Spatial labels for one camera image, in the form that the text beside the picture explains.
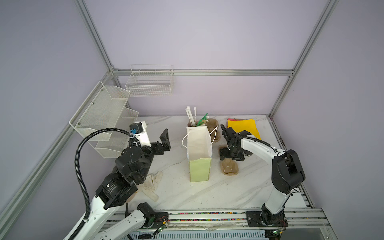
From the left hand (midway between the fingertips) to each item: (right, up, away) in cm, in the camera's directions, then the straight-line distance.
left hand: (157, 132), depth 59 cm
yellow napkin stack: (+49, +4, +51) cm, 71 cm away
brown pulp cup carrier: (+36, -22, +33) cm, 54 cm away
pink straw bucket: (+11, +4, +44) cm, 46 cm away
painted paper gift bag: (+18, -12, +36) cm, 42 cm away
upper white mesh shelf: (-38, +14, +27) cm, 48 cm away
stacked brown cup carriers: (+28, +4, +56) cm, 63 cm away
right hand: (+34, -17, +31) cm, 49 cm away
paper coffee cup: (+38, -9, +5) cm, 39 cm away
